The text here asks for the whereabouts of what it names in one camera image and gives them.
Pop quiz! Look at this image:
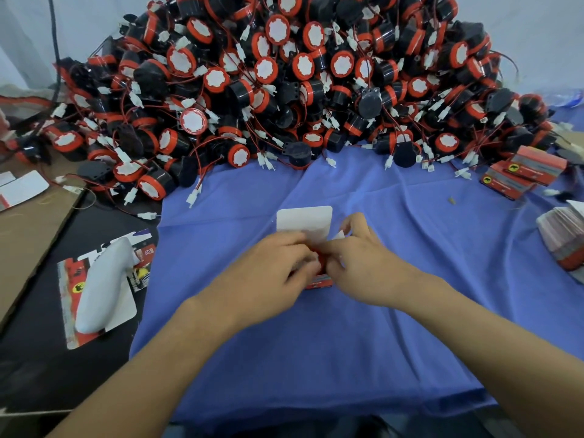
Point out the blue table cloth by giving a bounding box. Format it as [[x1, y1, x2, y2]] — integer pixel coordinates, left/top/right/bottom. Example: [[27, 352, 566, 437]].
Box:
[[128, 105, 584, 429]]

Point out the person's left forearm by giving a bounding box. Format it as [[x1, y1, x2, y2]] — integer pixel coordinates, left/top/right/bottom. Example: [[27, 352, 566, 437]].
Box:
[[50, 296, 238, 438]]

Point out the pile of black red buzzers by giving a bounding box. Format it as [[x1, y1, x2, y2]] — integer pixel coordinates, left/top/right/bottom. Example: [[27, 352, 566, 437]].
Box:
[[0, 0, 567, 220]]

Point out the brown cardboard piece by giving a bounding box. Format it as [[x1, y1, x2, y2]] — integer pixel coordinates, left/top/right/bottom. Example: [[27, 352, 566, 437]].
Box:
[[0, 159, 83, 325]]

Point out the person's left hand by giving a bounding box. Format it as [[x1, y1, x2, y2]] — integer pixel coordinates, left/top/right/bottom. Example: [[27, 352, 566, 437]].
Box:
[[187, 231, 322, 334]]

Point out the person's right hand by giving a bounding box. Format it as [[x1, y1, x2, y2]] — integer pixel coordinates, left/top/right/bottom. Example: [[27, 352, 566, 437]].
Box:
[[321, 212, 448, 311]]

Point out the person's right forearm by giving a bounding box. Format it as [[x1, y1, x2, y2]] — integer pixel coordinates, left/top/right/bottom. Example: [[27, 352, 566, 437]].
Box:
[[401, 273, 584, 438]]

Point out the black hanging cable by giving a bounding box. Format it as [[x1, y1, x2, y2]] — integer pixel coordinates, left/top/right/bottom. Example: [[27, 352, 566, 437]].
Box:
[[46, 0, 63, 101]]

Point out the stack of box blanks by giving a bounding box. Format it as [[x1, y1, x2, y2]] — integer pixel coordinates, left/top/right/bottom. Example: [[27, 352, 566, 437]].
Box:
[[535, 200, 584, 287]]

